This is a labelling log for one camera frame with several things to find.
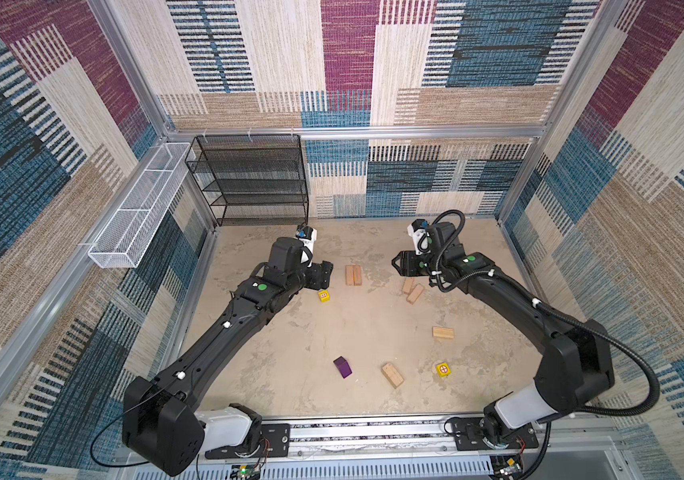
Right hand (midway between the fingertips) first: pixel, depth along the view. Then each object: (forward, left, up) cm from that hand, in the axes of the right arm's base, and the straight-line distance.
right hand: (401, 265), depth 85 cm
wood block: (+9, +15, -18) cm, 25 cm away
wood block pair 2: (+1, -7, -17) cm, 19 cm away
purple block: (-22, +17, -16) cm, 32 cm away
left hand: (-2, +22, +6) cm, 23 cm away
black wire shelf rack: (+39, +48, +1) cm, 62 cm away
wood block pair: (+5, -5, -17) cm, 19 cm away
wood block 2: (+8, +12, -16) cm, 22 cm away
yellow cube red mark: (-24, -10, -16) cm, 31 cm away
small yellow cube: (0, +23, -15) cm, 27 cm away
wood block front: (-25, +4, -15) cm, 29 cm away
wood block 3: (-13, -13, -18) cm, 25 cm away
